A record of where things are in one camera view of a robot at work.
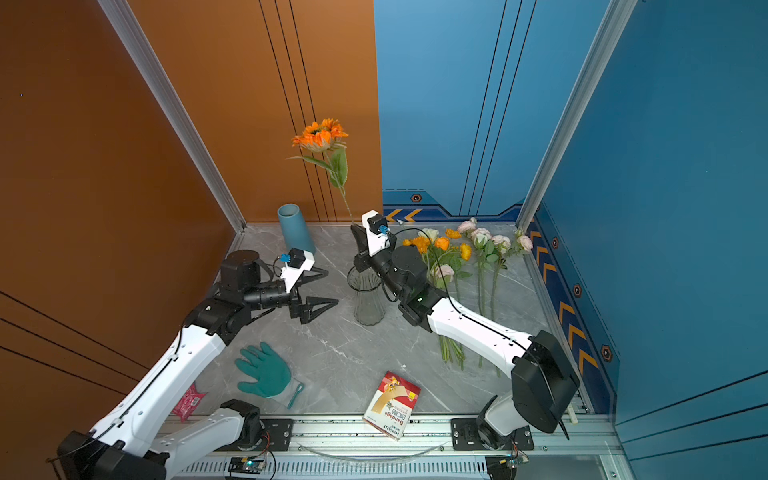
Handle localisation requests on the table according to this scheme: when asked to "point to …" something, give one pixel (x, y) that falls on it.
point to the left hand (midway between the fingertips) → (330, 284)
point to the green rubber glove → (273, 374)
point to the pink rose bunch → (491, 256)
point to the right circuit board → (504, 467)
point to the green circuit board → (246, 465)
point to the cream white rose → (429, 232)
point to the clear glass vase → (369, 307)
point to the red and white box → (392, 405)
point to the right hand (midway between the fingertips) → (352, 226)
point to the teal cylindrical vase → (296, 231)
